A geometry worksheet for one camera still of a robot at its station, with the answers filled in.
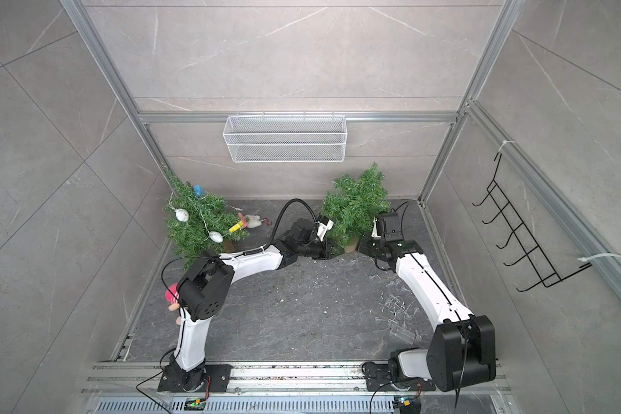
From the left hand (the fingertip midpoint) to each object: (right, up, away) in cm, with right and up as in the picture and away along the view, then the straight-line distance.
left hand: (350, 249), depth 86 cm
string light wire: (-46, +10, -9) cm, 48 cm away
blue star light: (-49, +19, -6) cm, 53 cm away
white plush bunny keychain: (-38, +10, +22) cm, 45 cm away
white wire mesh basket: (-24, +42, +15) cm, 51 cm away
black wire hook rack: (+44, -2, -23) cm, 50 cm away
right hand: (+4, +3, 0) cm, 5 cm away
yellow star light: (-39, +8, 0) cm, 39 cm away
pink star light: (-38, +10, +7) cm, 40 cm away
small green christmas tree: (-48, +9, -7) cm, 50 cm away
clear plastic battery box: (+16, -26, -5) cm, 31 cm away
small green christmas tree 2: (0, +15, -6) cm, 16 cm away
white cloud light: (-50, +11, -13) cm, 53 cm away
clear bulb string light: (+15, -20, 0) cm, 25 cm away
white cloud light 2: (-43, +5, -7) cm, 44 cm away
